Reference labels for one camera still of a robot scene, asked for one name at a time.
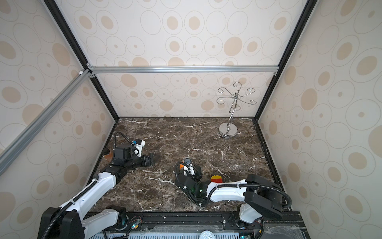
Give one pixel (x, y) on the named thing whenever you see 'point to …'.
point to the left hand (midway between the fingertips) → (157, 155)
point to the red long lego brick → (217, 180)
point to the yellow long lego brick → (216, 177)
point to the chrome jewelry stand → (229, 129)
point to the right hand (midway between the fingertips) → (190, 166)
